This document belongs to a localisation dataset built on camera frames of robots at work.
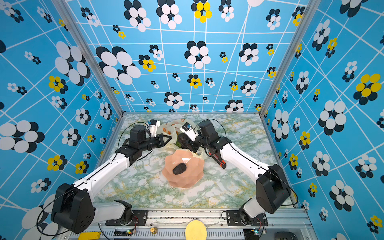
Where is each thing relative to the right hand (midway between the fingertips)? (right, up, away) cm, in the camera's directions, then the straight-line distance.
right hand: (186, 140), depth 80 cm
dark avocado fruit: (-4, -17, +6) cm, 19 cm away
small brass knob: (-14, -40, -13) cm, 44 cm away
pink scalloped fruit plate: (+4, -21, +6) cm, 22 cm away
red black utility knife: (+21, -15, +11) cm, 28 cm away
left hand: (-7, +2, -1) cm, 8 cm away
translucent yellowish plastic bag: (-10, +7, +15) cm, 20 cm away
